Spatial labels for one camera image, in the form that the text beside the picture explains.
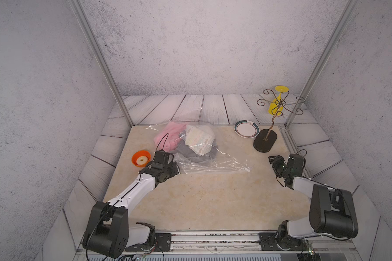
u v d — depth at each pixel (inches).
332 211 17.4
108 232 16.1
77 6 27.5
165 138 39.9
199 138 39.8
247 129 46.8
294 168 28.1
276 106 34.7
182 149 37.1
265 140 43.5
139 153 39.7
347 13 28.2
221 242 29.2
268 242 28.5
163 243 28.7
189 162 34.5
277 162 32.6
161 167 26.4
